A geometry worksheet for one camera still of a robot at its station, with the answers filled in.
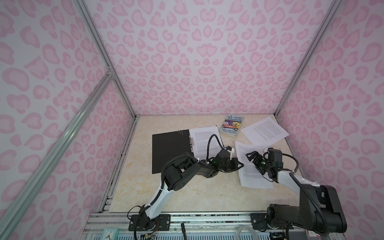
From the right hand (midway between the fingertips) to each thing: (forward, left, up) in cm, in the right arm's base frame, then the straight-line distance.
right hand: (251, 157), depth 90 cm
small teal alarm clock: (-40, +72, -2) cm, 82 cm away
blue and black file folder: (+11, +55, -6) cm, 56 cm away
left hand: (-5, +3, +1) cm, 6 cm away
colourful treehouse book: (+28, +8, -3) cm, 29 cm away
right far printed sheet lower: (-10, +1, -4) cm, 11 cm away
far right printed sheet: (+25, -17, -6) cm, 31 cm away
